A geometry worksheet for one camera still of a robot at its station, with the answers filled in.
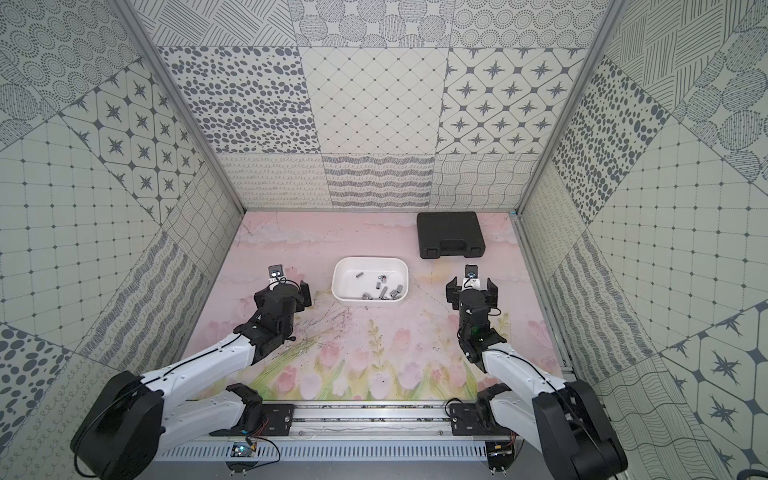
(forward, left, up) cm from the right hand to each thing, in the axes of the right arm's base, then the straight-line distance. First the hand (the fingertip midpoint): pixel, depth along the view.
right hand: (473, 282), depth 87 cm
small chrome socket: (+4, +22, -10) cm, 25 cm away
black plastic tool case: (+27, +3, -9) cm, 29 cm away
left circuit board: (-40, +60, -13) cm, 74 cm away
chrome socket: (+9, +37, -10) cm, 39 cm away
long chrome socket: (+3, +27, -11) cm, 30 cm away
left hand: (-2, +55, +2) cm, 56 cm away
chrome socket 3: (+1, +24, -10) cm, 26 cm away
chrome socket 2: (+7, +28, -10) cm, 31 cm away
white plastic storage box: (+7, +32, -10) cm, 35 cm away
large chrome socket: (0, +33, -9) cm, 34 cm away
